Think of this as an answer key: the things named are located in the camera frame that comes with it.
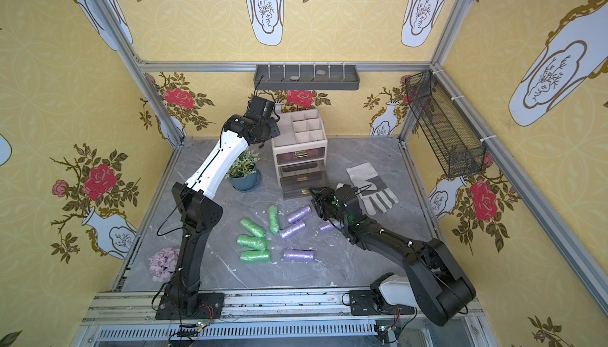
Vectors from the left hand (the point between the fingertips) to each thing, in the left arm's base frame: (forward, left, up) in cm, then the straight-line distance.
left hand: (277, 129), depth 90 cm
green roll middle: (-36, +7, -21) cm, 42 cm away
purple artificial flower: (-44, +34, -15) cm, 57 cm away
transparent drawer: (-12, -7, -17) cm, 22 cm away
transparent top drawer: (-9, -9, -4) cm, 14 cm away
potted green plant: (-13, +13, -11) cm, 21 cm away
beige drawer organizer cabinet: (+1, -9, -1) cm, 9 cm away
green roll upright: (-26, +2, -23) cm, 35 cm away
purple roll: (-31, -5, -22) cm, 38 cm away
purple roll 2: (-29, -19, -23) cm, 41 cm away
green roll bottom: (-40, +7, -22) cm, 46 cm away
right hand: (-24, -11, -10) cm, 28 cm away
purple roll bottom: (-40, -7, -22) cm, 46 cm away
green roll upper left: (-30, +9, -22) cm, 38 cm away
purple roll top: (-24, -8, -23) cm, 34 cm away
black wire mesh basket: (-13, -64, 0) cm, 66 cm away
